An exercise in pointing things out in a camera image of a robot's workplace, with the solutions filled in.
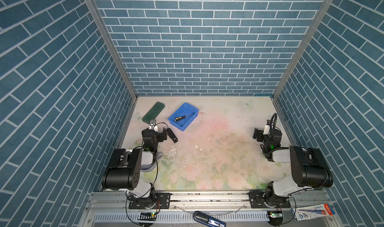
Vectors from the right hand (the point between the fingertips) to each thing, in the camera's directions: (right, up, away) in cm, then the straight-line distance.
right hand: (263, 127), depth 94 cm
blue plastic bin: (-52, +11, +17) cm, 56 cm away
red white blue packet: (+13, -37, -24) cm, 46 cm away
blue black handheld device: (-38, -37, -30) cm, 61 cm away
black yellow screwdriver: (-55, +5, +11) cm, 56 cm away
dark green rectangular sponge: (-75, +9, +16) cm, 77 cm away
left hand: (-68, 0, -1) cm, 68 cm away
